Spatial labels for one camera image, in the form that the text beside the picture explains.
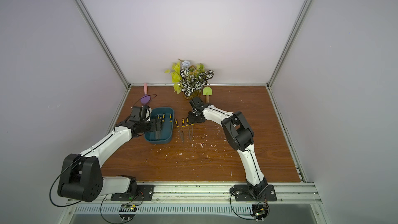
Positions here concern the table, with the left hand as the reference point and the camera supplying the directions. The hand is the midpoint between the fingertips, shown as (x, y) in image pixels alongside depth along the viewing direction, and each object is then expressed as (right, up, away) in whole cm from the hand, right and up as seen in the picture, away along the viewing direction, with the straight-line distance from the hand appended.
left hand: (157, 123), depth 89 cm
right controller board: (+54, -38, -20) cm, 68 cm away
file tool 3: (+20, -2, +8) cm, 22 cm away
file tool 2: (+17, -2, +8) cm, 19 cm away
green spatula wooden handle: (+30, +20, +26) cm, 45 cm away
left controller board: (-9, -39, -18) cm, 44 cm away
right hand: (+20, +3, +10) cm, 22 cm away
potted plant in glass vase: (+19, +26, -1) cm, 32 cm away
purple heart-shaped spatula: (-16, +14, +24) cm, 33 cm away
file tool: (+14, -3, +8) cm, 17 cm away
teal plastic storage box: (+4, -8, +3) cm, 9 cm away
